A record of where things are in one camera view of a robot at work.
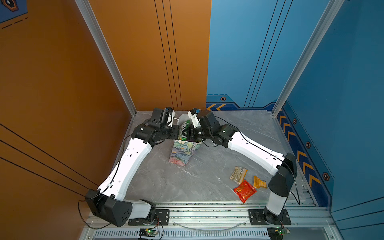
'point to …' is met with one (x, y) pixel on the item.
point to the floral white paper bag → (182, 149)
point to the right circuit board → (277, 233)
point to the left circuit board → (148, 232)
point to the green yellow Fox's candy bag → (183, 131)
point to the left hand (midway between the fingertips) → (177, 129)
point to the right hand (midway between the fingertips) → (181, 133)
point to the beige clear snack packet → (238, 174)
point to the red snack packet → (245, 191)
